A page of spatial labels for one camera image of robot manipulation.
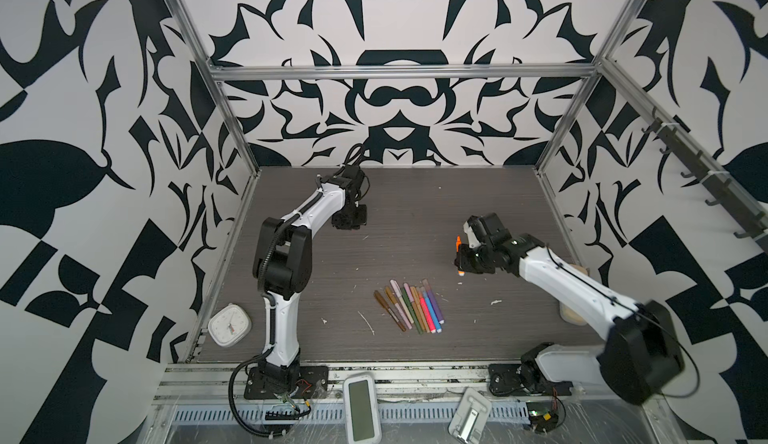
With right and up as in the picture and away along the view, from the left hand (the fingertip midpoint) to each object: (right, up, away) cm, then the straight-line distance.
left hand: (359, 219), depth 95 cm
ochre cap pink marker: (+10, -22, -8) cm, 26 cm away
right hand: (+28, -10, -11) cm, 32 cm away
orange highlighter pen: (+27, -6, -19) cm, 33 cm away
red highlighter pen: (+20, -25, -10) cm, 33 cm away
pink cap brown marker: (+15, -22, -8) cm, 28 cm away
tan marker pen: (+17, -22, -8) cm, 29 cm away
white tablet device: (+3, -40, -28) cm, 49 cm away
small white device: (+28, -43, -27) cm, 58 cm away
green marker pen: (+16, -25, -10) cm, 31 cm away
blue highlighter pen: (+21, -24, -10) cm, 34 cm away
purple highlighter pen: (+23, -24, -10) cm, 35 cm away
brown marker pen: (+10, -26, -10) cm, 29 cm away
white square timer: (-33, -27, -15) cm, 45 cm away
